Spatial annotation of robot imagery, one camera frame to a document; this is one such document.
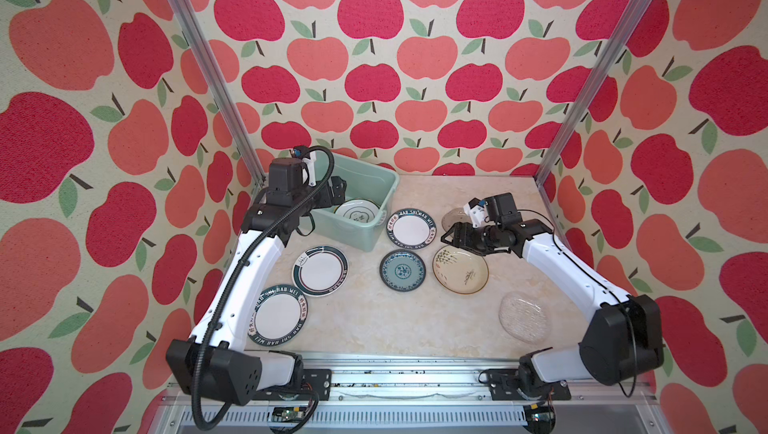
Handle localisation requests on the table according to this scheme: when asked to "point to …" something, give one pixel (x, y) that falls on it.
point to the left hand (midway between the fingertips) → (336, 185)
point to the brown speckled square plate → (454, 216)
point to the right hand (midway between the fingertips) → (456, 240)
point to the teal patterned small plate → (402, 270)
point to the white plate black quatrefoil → (358, 210)
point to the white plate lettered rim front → (278, 316)
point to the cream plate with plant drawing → (460, 270)
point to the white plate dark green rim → (320, 272)
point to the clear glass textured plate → (524, 317)
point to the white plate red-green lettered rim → (411, 229)
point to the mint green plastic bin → (365, 181)
